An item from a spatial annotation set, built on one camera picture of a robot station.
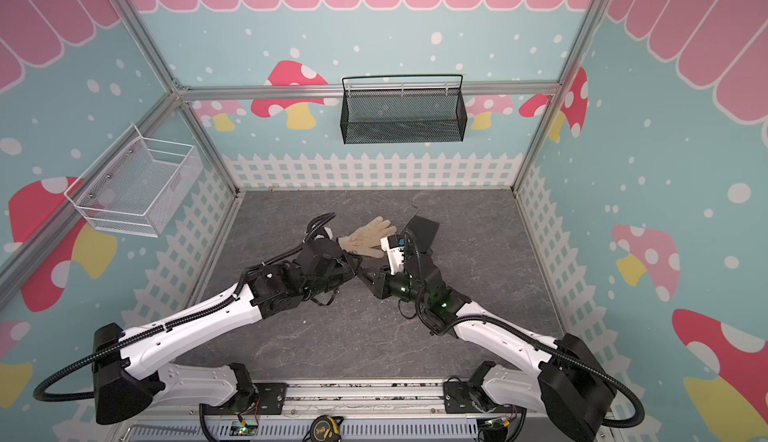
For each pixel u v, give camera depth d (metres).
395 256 0.69
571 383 0.41
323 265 0.54
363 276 0.73
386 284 0.66
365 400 0.76
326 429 0.68
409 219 1.09
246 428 0.72
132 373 0.41
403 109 0.94
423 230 1.11
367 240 1.06
